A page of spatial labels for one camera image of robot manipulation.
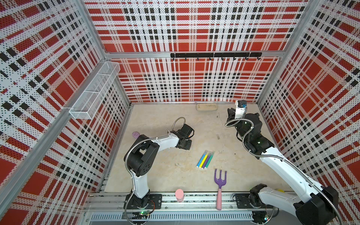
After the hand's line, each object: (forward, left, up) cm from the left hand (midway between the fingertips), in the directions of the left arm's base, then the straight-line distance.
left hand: (187, 144), depth 96 cm
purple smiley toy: (+7, +37, +2) cm, 38 cm away
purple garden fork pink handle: (-25, -19, 0) cm, 32 cm away
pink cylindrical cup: (-33, +3, +9) cm, 34 cm away
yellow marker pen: (-12, -10, 0) cm, 16 cm away
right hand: (+5, -25, +31) cm, 40 cm away
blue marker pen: (-10, -9, 0) cm, 14 cm away
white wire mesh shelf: (+20, +67, +20) cm, 73 cm away
